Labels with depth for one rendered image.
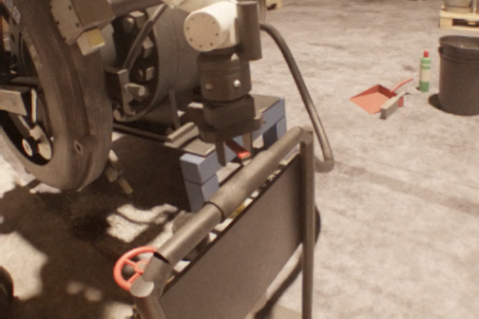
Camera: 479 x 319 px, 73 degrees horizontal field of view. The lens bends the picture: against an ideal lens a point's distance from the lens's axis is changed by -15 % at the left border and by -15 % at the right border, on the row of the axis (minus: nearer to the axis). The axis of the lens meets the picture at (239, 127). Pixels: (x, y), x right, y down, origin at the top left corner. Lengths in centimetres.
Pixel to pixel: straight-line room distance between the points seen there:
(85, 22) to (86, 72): 14
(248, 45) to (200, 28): 8
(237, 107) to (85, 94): 36
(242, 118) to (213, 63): 12
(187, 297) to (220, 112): 32
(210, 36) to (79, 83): 38
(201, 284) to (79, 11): 54
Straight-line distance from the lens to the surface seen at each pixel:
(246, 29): 59
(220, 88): 61
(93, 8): 77
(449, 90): 203
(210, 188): 121
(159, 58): 111
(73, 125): 88
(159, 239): 126
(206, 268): 47
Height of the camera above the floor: 81
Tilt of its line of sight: 26 degrees down
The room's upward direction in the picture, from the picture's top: 7 degrees counter-clockwise
